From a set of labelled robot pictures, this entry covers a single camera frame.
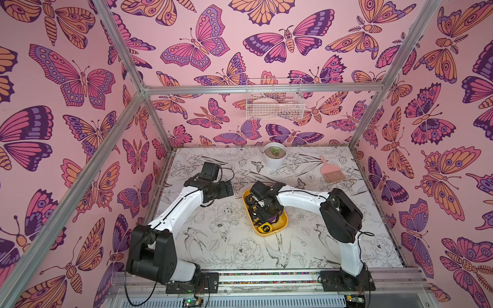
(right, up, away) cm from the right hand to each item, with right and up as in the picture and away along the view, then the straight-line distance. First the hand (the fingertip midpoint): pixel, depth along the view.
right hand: (263, 216), depth 91 cm
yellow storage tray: (+6, -3, -6) cm, 9 cm away
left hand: (-18, +13, -3) cm, 22 cm away
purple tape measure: (+5, -1, -1) cm, 5 cm away
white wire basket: (+6, +57, +3) cm, 57 cm away
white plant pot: (+7, +30, +12) cm, 33 cm away
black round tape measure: (-6, +7, +3) cm, 10 cm away
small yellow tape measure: (0, -4, -6) cm, 7 cm away
